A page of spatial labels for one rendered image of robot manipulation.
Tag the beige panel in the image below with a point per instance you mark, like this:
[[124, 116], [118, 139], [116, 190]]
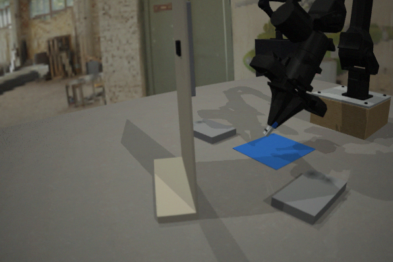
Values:
[[175, 178]]

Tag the blue square mat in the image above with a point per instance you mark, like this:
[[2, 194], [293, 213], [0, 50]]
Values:
[[274, 151]]

